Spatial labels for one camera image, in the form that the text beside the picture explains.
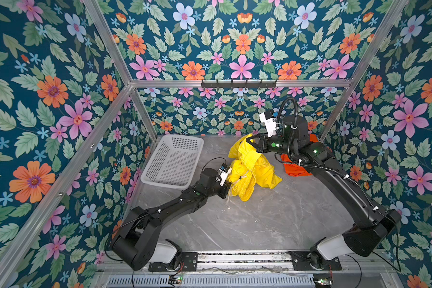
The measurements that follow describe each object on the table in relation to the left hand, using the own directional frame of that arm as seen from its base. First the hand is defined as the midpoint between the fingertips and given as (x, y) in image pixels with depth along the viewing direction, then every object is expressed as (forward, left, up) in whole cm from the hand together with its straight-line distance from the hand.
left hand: (233, 179), depth 83 cm
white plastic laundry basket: (+23, +35, -14) cm, 44 cm away
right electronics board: (-41, -34, -14) cm, 55 cm away
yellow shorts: (-2, -6, +13) cm, 15 cm away
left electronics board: (-36, +27, -16) cm, 48 cm away
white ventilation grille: (-38, +11, -14) cm, 42 cm away
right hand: (+3, -5, +25) cm, 26 cm away
